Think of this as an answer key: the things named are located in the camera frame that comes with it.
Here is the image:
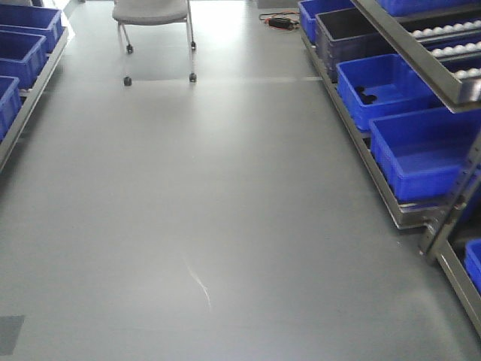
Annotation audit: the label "black parts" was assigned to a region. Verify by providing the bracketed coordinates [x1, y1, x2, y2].
[355, 85, 378, 106]

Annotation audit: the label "blue plastic bin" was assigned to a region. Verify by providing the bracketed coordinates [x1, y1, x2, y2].
[370, 107, 481, 202]
[337, 53, 448, 132]
[375, 0, 481, 17]
[0, 3, 64, 53]
[298, 0, 356, 43]
[464, 238, 481, 296]
[0, 29, 48, 89]
[0, 76, 22, 142]

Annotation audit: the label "dark navy plastic bin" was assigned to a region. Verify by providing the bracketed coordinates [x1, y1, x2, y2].
[315, 7, 394, 82]

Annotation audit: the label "grey chair on castors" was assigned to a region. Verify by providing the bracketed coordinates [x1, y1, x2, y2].
[112, 0, 198, 86]

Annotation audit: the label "grey steel roller rack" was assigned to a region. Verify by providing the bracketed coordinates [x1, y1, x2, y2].
[0, 0, 71, 174]

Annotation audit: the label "black charger with cables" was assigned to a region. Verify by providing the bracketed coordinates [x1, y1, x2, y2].
[259, 11, 301, 31]

